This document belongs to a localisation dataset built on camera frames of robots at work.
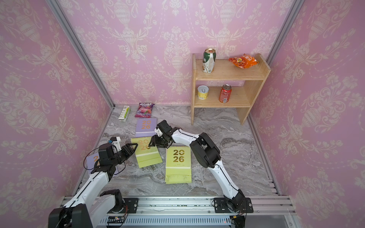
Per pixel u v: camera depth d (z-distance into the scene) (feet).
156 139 2.85
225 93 2.84
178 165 2.73
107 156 2.13
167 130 2.65
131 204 2.46
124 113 3.59
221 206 2.39
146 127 3.46
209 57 2.29
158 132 3.01
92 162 2.95
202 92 3.02
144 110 3.71
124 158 2.52
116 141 2.59
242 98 3.11
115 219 2.39
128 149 2.51
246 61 2.47
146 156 2.93
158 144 2.86
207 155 1.91
